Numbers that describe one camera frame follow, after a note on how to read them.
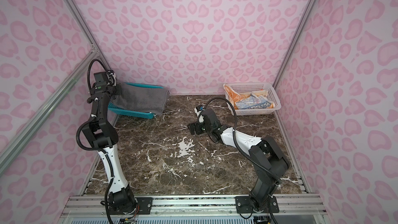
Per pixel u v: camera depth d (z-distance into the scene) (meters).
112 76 0.87
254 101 1.10
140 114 1.01
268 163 0.46
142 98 1.01
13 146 0.52
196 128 0.79
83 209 0.73
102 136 0.63
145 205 0.73
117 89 0.90
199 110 0.78
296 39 0.88
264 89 1.14
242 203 0.73
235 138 0.54
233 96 1.10
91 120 0.60
